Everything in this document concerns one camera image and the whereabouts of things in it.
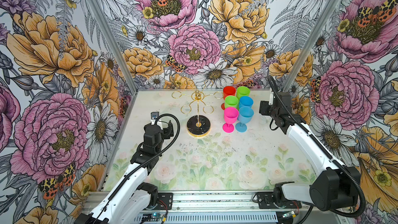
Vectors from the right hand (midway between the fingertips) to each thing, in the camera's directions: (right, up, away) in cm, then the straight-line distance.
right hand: (266, 107), depth 84 cm
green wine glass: (-16, +4, +17) cm, 23 cm away
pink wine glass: (-19, -5, +4) cm, 20 cm away
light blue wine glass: (-10, -4, +6) cm, 12 cm away
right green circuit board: (+5, -48, -12) cm, 50 cm away
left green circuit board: (-55, -48, -13) cm, 74 cm away
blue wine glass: (-8, +4, +13) cm, 15 cm away
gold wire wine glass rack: (-37, -11, +11) cm, 40 cm away
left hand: (-55, -10, -2) cm, 56 cm away
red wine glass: (-18, +10, +16) cm, 26 cm away
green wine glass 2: (-8, +10, +19) cm, 23 cm away
